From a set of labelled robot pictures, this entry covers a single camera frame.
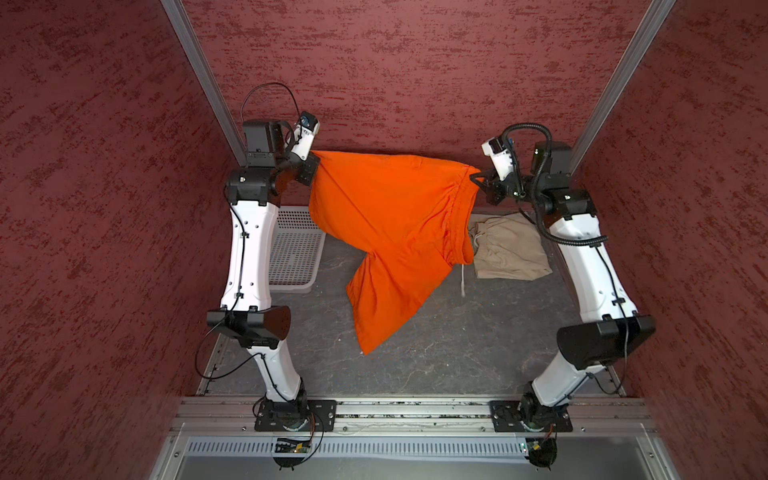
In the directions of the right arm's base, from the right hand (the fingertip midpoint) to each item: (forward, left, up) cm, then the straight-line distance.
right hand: (473, 180), depth 73 cm
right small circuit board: (-53, -15, -42) cm, 69 cm away
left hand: (+4, +41, +4) cm, 42 cm away
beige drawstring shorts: (+7, -22, -37) cm, 43 cm away
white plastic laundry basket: (+2, +52, -29) cm, 59 cm away
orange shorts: (+4, +15, -15) cm, 22 cm away
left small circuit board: (-49, +49, -42) cm, 82 cm away
